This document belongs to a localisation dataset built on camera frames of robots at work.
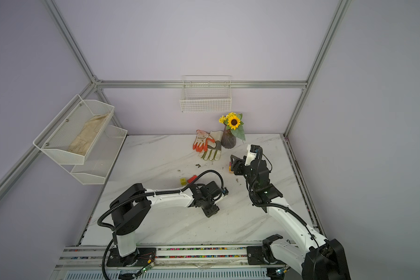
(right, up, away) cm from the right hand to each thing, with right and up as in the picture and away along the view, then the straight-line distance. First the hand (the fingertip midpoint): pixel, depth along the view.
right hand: (236, 155), depth 78 cm
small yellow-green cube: (-28, -15, +18) cm, 36 cm away
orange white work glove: (-19, +8, +36) cm, 42 cm away
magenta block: (-3, -3, -5) cm, 6 cm away
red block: (-23, -14, +20) cm, 34 cm away
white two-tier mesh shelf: (-73, -6, +12) cm, 74 cm away
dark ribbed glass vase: (-1, +9, +32) cm, 34 cm away
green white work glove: (-10, +4, +34) cm, 35 cm away
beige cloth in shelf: (-70, +5, -3) cm, 70 cm away
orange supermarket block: (-3, -5, -4) cm, 8 cm away
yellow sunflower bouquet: (0, +18, +17) cm, 25 cm away
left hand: (-12, -27, +9) cm, 31 cm away
